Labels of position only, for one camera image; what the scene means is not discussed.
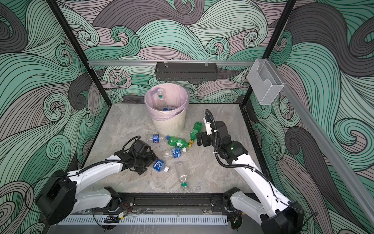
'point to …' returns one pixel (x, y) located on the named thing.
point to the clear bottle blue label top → (157, 138)
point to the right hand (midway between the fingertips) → (205, 132)
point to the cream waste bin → (174, 126)
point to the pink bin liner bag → (177, 99)
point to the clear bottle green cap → (181, 165)
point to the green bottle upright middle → (197, 128)
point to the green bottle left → (177, 142)
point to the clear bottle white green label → (161, 101)
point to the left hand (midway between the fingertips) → (155, 161)
